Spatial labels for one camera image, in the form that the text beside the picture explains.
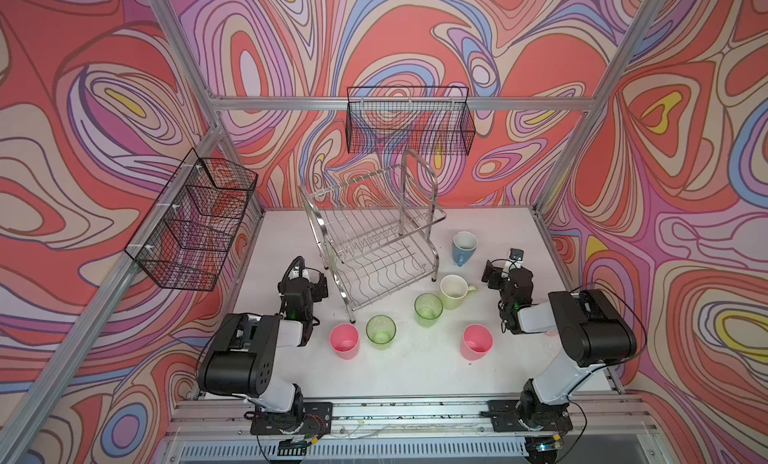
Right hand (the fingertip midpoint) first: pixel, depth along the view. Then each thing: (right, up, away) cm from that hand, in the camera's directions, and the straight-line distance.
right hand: (503, 268), depth 97 cm
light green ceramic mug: (-18, -6, -6) cm, 20 cm away
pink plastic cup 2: (-13, -20, -12) cm, 27 cm away
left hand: (-63, -2, -3) cm, 64 cm away
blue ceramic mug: (-13, +7, -1) cm, 15 cm away
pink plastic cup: (-51, -20, -12) cm, 56 cm away
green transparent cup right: (-26, -12, -6) cm, 29 cm away
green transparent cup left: (-40, -17, -11) cm, 45 cm away
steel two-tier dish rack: (-42, +12, +6) cm, 44 cm away
